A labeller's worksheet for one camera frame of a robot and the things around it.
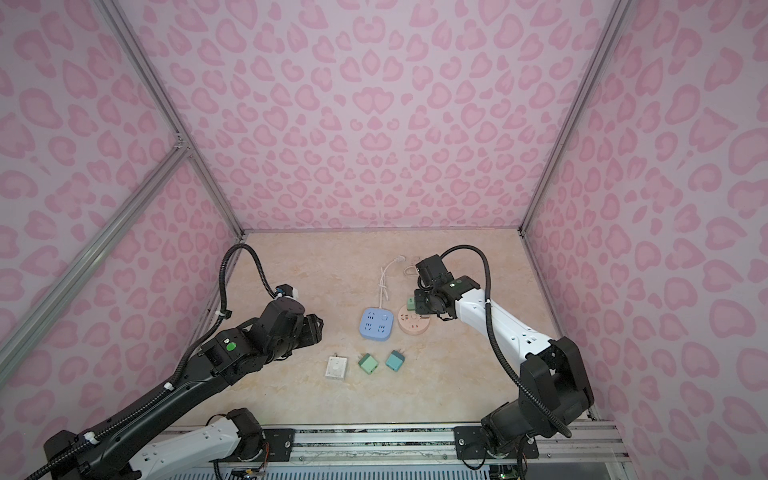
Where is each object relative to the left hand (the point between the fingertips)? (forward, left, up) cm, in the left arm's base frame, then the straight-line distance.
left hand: (323, 325), depth 74 cm
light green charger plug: (-4, -10, -17) cm, 20 cm away
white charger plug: (-5, -1, -16) cm, 17 cm away
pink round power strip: (+8, -23, -17) cm, 30 cm away
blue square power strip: (+8, -12, -17) cm, 22 cm away
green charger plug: (+12, -23, -11) cm, 28 cm away
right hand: (+10, -25, -5) cm, 28 cm away
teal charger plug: (-3, -18, -17) cm, 25 cm away
